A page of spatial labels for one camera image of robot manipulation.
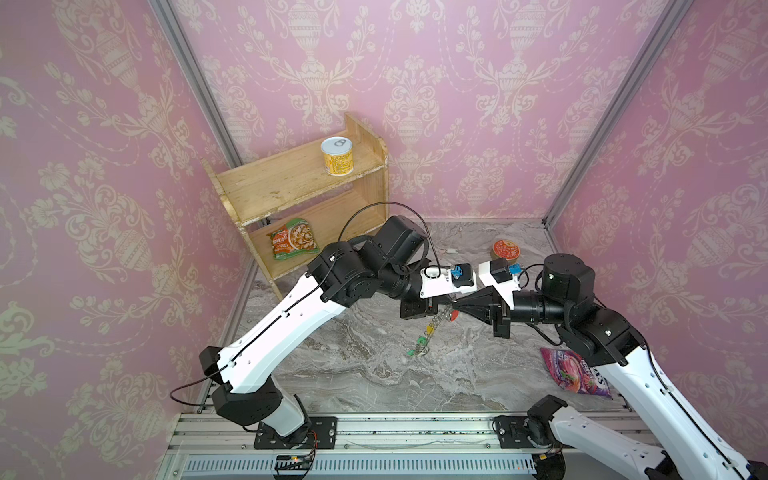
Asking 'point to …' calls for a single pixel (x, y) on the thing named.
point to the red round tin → (506, 249)
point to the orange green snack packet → (296, 237)
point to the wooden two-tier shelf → (290, 211)
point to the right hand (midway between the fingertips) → (457, 302)
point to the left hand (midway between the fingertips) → (448, 299)
